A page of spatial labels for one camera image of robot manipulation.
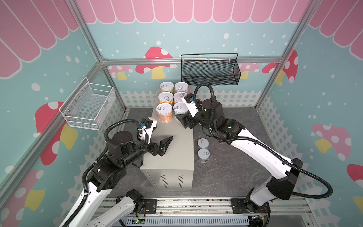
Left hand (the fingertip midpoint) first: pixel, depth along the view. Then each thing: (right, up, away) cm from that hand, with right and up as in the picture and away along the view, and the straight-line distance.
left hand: (163, 135), depth 60 cm
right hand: (+8, +11, +6) cm, 15 cm away
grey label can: (+21, -15, +27) cm, 37 cm away
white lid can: (+21, -8, +31) cm, 38 cm away
